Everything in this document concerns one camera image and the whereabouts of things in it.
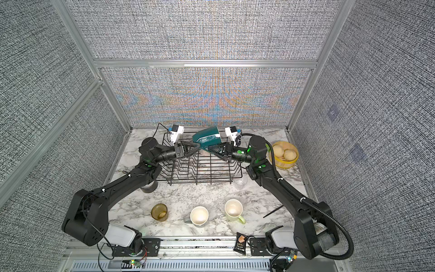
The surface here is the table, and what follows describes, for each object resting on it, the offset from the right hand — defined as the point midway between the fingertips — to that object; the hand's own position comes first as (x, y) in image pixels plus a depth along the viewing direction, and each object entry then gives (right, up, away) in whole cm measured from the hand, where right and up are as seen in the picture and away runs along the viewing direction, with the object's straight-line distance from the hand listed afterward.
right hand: (209, 147), depth 65 cm
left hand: (-3, 0, +4) cm, 5 cm away
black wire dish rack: (-6, -12, +33) cm, 36 cm away
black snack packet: (+13, -42, +8) cm, 45 cm away
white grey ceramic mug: (-6, -34, +17) cm, 38 cm away
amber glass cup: (-25, -31, +15) cm, 42 cm away
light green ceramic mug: (+11, -32, +19) cm, 39 cm away
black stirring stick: (+33, -31, +19) cm, 49 cm away
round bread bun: (+47, -5, +36) cm, 59 cm away
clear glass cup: (+15, -20, +27) cm, 37 cm away
